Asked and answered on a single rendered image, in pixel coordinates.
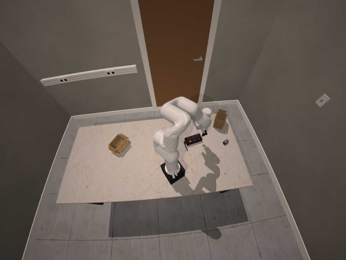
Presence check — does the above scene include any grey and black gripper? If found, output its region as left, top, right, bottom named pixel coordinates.
left=200, top=126, right=208, bottom=136

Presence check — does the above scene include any black power strip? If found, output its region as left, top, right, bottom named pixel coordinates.
left=184, top=134, right=202, bottom=146

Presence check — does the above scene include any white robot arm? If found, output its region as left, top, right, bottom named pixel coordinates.
left=153, top=97, right=212, bottom=179

